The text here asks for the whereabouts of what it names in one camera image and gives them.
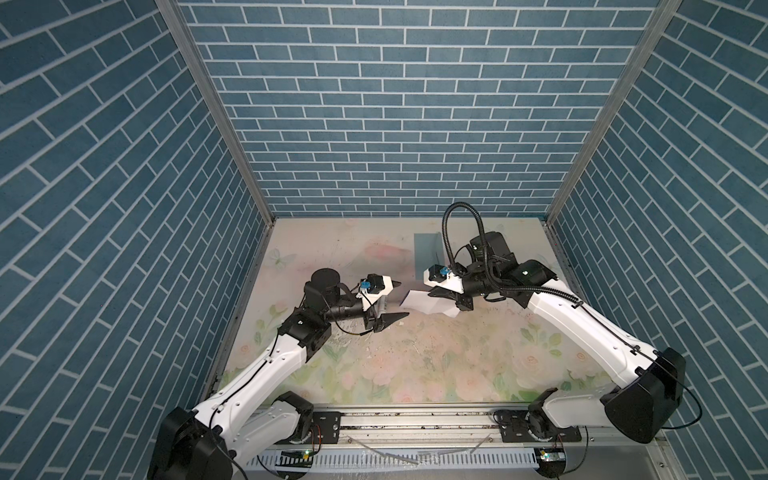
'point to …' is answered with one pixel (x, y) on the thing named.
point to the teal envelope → (428, 251)
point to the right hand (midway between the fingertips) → (429, 285)
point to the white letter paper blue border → (429, 304)
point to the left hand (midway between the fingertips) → (401, 299)
